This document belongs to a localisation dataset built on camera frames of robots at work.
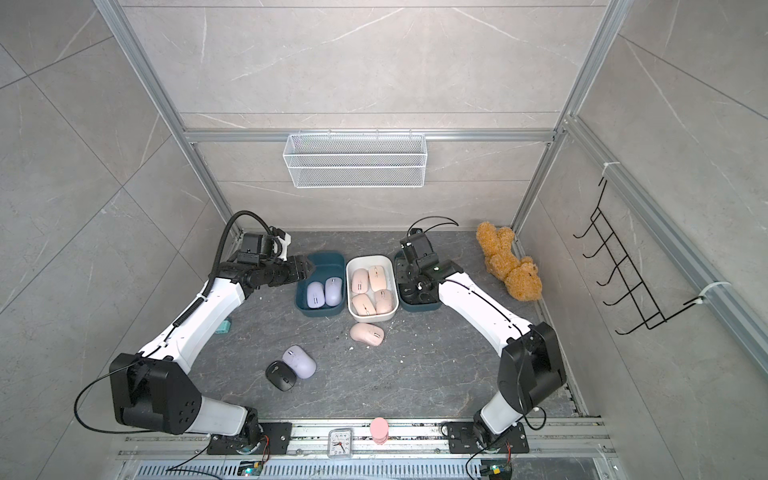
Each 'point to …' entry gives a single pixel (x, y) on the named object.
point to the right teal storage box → (416, 307)
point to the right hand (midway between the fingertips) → (409, 266)
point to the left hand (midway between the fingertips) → (309, 264)
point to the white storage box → (367, 261)
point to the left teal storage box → (326, 264)
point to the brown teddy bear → (520, 275)
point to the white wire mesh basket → (355, 161)
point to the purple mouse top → (315, 294)
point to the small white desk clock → (340, 443)
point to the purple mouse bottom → (333, 291)
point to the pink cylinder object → (379, 428)
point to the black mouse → (281, 375)
